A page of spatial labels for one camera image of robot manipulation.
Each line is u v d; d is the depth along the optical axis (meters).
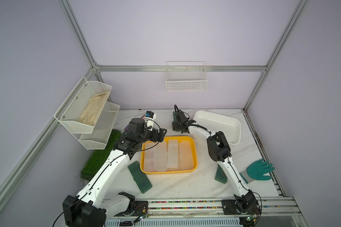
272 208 0.75
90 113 0.77
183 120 0.88
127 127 0.55
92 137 0.87
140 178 0.82
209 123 1.13
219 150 0.66
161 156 0.89
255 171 0.88
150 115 0.65
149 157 0.89
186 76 0.95
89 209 0.37
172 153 0.91
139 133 0.57
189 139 0.95
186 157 0.89
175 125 1.00
